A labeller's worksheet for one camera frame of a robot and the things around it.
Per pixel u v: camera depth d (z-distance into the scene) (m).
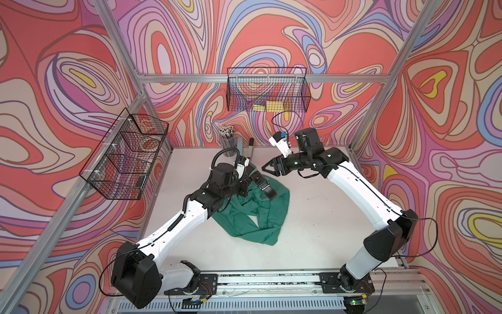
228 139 1.05
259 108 0.83
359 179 0.48
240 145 1.15
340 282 0.68
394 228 0.41
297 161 0.62
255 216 0.90
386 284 0.69
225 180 0.59
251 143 1.17
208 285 0.72
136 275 0.39
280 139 0.64
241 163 0.66
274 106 0.91
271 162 0.65
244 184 0.68
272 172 0.66
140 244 0.42
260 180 0.77
